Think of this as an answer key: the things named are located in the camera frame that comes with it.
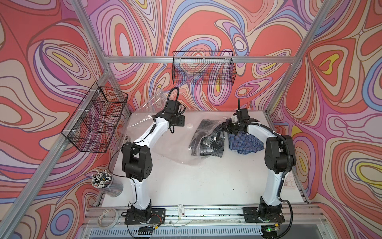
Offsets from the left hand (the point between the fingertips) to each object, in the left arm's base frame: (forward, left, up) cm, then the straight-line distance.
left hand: (182, 120), depth 93 cm
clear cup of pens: (-38, +35, -1) cm, 52 cm away
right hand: (-2, -27, -9) cm, 28 cm away
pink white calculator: (-33, -62, -16) cm, 72 cm away
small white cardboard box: (-47, -1, -16) cm, 50 cm away
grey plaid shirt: (-6, -18, -11) cm, 22 cm away
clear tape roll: (-53, +31, -16) cm, 63 cm away
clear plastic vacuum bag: (-8, -4, -15) cm, 18 cm away
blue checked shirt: (-8, -42, -14) cm, 45 cm away
